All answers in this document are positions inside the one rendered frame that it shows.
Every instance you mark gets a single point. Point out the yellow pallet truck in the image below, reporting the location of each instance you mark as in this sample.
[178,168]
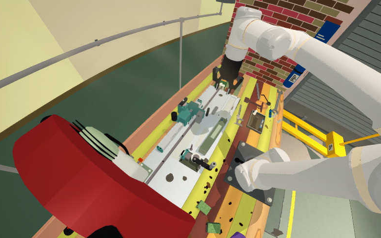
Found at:
[332,144]

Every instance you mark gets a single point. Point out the green length gauge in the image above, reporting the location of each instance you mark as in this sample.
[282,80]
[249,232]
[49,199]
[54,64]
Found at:
[206,144]

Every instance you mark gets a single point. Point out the grey stop block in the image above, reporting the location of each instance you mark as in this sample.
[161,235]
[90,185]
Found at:
[200,117]

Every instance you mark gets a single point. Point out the grey guide rail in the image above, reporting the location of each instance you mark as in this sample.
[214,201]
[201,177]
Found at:
[177,140]

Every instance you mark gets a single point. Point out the pale green saw motor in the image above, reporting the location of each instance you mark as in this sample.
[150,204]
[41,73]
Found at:
[124,162]

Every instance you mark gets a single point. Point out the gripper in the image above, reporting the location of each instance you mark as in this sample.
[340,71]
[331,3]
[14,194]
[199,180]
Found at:
[232,67]

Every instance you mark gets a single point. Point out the white nylon blank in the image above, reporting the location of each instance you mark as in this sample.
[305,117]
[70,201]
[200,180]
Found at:
[230,105]

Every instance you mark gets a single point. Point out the light grey saw bed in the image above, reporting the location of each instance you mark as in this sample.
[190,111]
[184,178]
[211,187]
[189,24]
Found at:
[173,185]

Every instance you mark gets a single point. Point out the teal saddle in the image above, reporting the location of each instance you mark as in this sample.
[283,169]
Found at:
[187,114]

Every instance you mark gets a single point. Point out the black hex key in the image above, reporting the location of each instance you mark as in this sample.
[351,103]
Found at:
[265,99]

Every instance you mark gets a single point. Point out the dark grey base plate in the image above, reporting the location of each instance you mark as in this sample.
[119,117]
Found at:
[243,150]

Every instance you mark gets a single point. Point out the black saddle lever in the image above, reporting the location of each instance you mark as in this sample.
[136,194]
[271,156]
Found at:
[183,101]

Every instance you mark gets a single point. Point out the black saddle knob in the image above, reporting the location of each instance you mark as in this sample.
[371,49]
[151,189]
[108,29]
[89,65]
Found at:
[174,116]

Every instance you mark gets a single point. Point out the small teal end block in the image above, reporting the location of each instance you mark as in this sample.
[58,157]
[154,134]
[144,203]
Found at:
[160,149]

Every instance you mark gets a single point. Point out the brown open box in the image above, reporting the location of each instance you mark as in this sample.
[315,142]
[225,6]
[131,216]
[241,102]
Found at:
[255,121]

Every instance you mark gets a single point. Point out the green sponge block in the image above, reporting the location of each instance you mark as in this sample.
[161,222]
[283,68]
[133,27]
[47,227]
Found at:
[213,228]
[204,207]

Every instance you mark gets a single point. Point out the grey bar clamp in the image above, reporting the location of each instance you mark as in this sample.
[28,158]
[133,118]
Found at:
[239,115]

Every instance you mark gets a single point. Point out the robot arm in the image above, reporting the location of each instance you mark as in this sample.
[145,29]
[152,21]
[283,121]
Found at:
[342,82]

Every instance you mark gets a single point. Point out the brown hammer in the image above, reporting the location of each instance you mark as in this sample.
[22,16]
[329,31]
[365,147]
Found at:
[255,104]

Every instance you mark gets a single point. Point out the purple block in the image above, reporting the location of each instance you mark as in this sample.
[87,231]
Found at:
[237,235]

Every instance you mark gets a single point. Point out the grey wall lamp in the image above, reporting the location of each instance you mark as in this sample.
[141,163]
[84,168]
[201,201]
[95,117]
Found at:
[226,1]

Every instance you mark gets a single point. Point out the red saw blade guard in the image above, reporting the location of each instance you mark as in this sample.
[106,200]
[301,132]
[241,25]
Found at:
[87,185]

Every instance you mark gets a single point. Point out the blue wall sign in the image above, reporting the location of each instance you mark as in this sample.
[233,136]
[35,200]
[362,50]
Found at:
[293,76]
[324,32]

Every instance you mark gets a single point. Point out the white scale bar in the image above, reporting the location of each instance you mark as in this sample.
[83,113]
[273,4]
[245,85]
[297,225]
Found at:
[170,136]

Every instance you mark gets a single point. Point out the grey roller shutter door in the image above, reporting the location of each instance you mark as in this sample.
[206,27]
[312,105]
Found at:
[362,36]

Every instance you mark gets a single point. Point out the grey wrench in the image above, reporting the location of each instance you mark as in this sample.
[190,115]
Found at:
[278,101]

